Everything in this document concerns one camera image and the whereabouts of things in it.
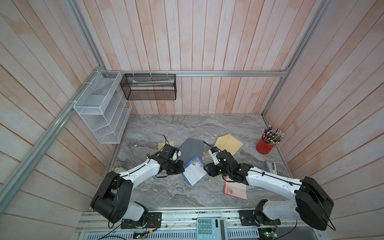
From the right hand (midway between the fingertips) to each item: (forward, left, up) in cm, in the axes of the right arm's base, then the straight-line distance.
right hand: (206, 166), depth 85 cm
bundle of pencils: (+15, -39, +9) cm, 42 cm away
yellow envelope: (+22, -17, -8) cm, 29 cm away
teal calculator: (-30, -1, -6) cm, 30 cm away
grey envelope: (+16, +10, -6) cm, 19 cm away
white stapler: (+2, -40, -6) cm, 41 cm away
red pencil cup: (+13, -37, -1) cm, 39 cm away
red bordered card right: (-11, -17, -7) cm, 22 cm away
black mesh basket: (+52, +42, +18) cm, 69 cm away
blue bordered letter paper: (-1, +7, -6) cm, 9 cm away
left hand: (-3, +13, -3) cm, 14 cm away
